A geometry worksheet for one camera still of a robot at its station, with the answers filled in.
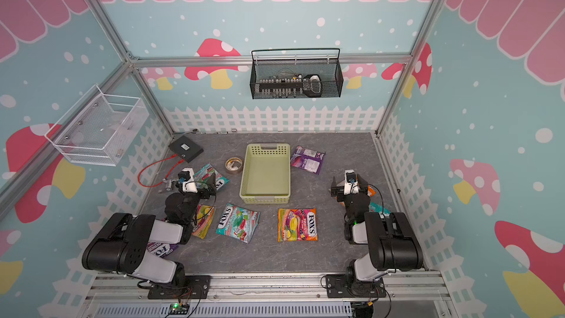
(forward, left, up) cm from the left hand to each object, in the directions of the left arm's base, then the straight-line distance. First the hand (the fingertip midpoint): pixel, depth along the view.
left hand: (205, 175), depth 89 cm
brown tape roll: (+13, -7, -11) cm, 18 cm away
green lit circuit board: (-44, +3, -14) cm, 46 cm away
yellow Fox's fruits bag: (-14, +1, -10) cm, 18 cm away
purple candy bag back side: (+16, -43, -9) cm, 47 cm away
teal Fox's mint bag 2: (-16, -14, -10) cm, 23 cm away
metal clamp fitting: (+3, +21, -11) cm, 24 cm away
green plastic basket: (+11, -22, -15) cm, 29 cm away
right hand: (+1, -58, 0) cm, 58 cm away
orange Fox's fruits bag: (-16, -38, -11) cm, 42 cm away
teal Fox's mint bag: (+4, -3, -10) cm, 11 cm away
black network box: (+23, +19, -11) cm, 32 cm away
